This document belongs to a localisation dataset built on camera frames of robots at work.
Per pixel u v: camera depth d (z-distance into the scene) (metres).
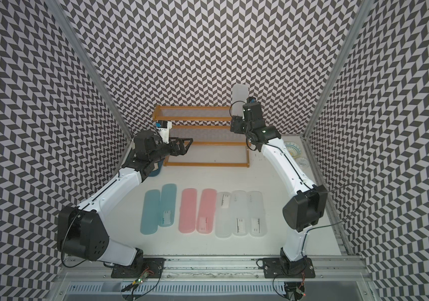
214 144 0.94
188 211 0.88
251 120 0.59
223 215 0.87
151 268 0.72
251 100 0.69
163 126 0.70
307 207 0.45
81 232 0.42
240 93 0.83
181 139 0.71
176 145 0.72
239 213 0.87
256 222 0.84
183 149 0.72
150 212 0.86
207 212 0.87
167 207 0.91
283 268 0.65
